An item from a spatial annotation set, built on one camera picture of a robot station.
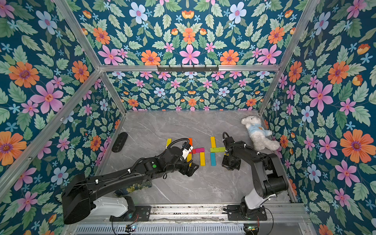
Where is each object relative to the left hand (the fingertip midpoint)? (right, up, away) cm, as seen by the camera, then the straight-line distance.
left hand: (195, 163), depth 76 cm
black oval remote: (-53, +9, +22) cm, 58 cm away
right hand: (+21, -6, +14) cm, 26 cm away
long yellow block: (-19, +9, +25) cm, 33 cm away
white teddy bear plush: (+42, +14, +19) cm, 48 cm away
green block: (+18, +3, +24) cm, 30 cm away
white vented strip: (0, -31, -6) cm, 31 cm away
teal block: (+11, -2, +17) cm, 21 cm away
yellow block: (+4, -4, +15) cm, 16 cm away
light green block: (+13, +4, +20) cm, 24 cm away
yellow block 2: (+12, +8, +25) cm, 29 cm away
